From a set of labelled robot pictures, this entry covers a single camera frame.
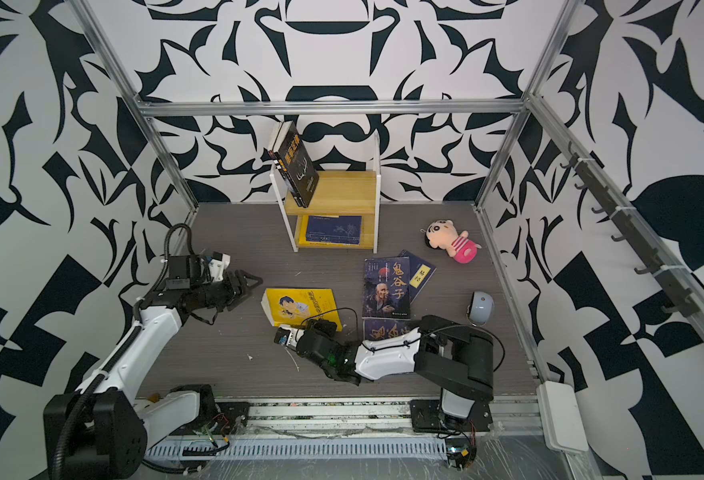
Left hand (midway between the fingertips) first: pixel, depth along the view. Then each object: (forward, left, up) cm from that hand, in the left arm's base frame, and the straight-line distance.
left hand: (257, 282), depth 81 cm
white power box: (-32, -74, -11) cm, 81 cm away
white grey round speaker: (-6, -61, -8) cm, 62 cm away
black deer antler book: (+28, -10, +18) cm, 34 cm away
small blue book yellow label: (+24, -20, -7) cm, 32 cm away
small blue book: (+10, -48, -14) cm, 51 cm away
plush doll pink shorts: (+21, -56, -8) cm, 61 cm away
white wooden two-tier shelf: (+21, -23, +5) cm, 32 cm away
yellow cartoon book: (-3, -10, -9) cm, 14 cm away
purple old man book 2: (-9, -34, -13) cm, 37 cm away
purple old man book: (+4, -37, -13) cm, 39 cm away
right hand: (-7, -14, -8) cm, 18 cm away
